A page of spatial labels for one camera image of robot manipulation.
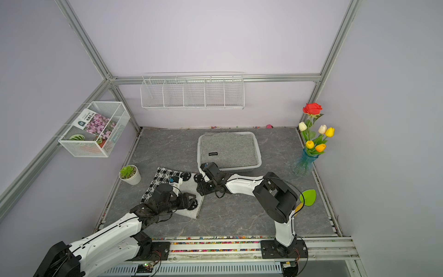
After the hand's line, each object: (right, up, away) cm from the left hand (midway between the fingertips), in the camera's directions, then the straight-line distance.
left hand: (192, 198), depth 82 cm
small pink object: (+47, +39, +41) cm, 74 cm away
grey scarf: (+17, +23, +14) cm, 32 cm away
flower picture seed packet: (-41, +35, -8) cm, 55 cm away
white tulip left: (+53, +35, 0) cm, 64 cm away
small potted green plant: (-34, +10, +7) cm, 36 cm away
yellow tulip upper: (+63, +32, -5) cm, 71 cm away
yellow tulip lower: (+53, +26, -9) cm, 59 cm away
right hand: (+3, +4, +7) cm, 8 cm away
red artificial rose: (+56, +43, -4) cm, 70 cm away
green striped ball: (-46, +29, -11) cm, 55 cm away
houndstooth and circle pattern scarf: (-18, +9, +11) cm, 23 cm away
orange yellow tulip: (+56, +25, -11) cm, 62 cm away
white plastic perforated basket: (+21, +13, +7) cm, 26 cm away
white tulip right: (+61, +33, -3) cm, 69 cm away
